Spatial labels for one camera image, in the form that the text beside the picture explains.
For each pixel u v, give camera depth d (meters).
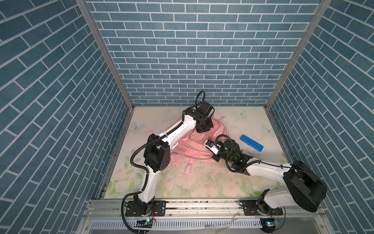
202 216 0.72
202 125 0.76
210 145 0.72
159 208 0.74
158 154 0.52
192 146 0.87
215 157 0.76
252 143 0.99
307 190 0.43
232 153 0.65
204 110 0.71
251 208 0.74
